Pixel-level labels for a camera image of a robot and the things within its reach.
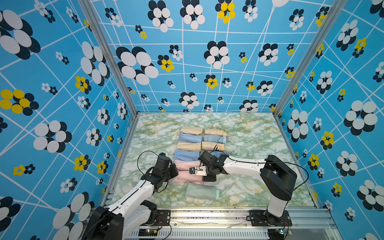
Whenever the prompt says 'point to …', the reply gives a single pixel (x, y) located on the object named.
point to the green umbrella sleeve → (202, 191)
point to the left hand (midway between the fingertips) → (179, 167)
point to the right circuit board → (276, 234)
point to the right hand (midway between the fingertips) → (206, 171)
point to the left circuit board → (147, 232)
